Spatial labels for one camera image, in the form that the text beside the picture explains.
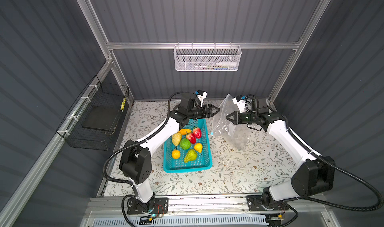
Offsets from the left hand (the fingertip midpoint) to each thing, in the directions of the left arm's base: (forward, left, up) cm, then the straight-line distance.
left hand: (216, 110), depth 79 cm
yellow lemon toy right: (-9, +10, -24) cm, 27 cm away
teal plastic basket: (-16, +7, -27) cm, 33 cm away
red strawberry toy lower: (-2, +14, -23) cm, 27 cm away
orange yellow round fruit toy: (-13, +23, -23) cm, 35 cm away
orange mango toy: (+3, +18, -23) cm, 30 cm away
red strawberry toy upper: (+3, +9, -25) cm, 26 cm away
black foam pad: (-3, +58, +2) cm, 58 cm away
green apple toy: (-8, +18, -21) cm, 29 cm away
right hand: (-3, -7, -4) cm, 8 cm away
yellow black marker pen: (+9, +52, -2) cm, 52 cm away
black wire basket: (+11, +63, +5) cm, 64 cm away
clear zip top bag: (-1, -18, -26) cm, 32 cm away
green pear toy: (-15, +14, -22) cm, 30 cm away
